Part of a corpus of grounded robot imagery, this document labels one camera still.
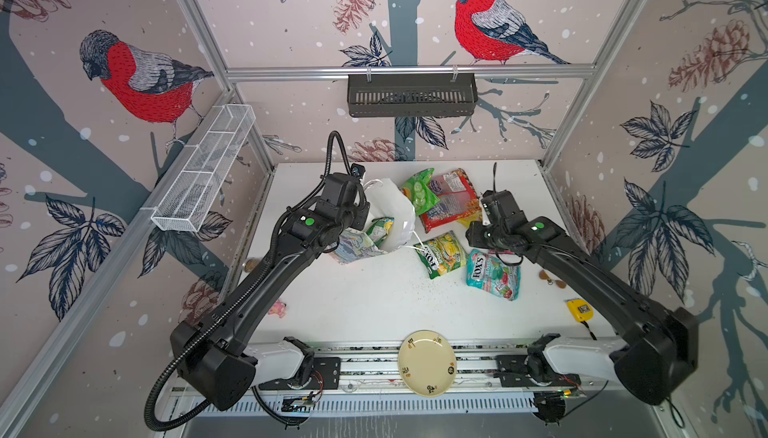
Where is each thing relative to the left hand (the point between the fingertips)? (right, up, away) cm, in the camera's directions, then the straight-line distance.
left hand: (356, 201), depth 75 cm
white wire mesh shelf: (-42, +12, +6) cm, 44 cm away
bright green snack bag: (+18, +2, +20) cm, 27 cm away
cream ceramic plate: (+18, -42, +1) cm, 46 cm away
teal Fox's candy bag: (+38, -22, +14) cm, 46 cm away
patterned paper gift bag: (+8, +1, +11) cm, 13 cm away
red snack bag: (+27, 0, +28) cm, 39 cm away
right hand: (+30, -10, +6) cm, 33 cm away
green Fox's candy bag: (+25, -17, +17) cm, 35 cm away
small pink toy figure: (-23, -31, +7) cm, 39 cm away
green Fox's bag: (+6, -9, +17) cm, 20 cm away
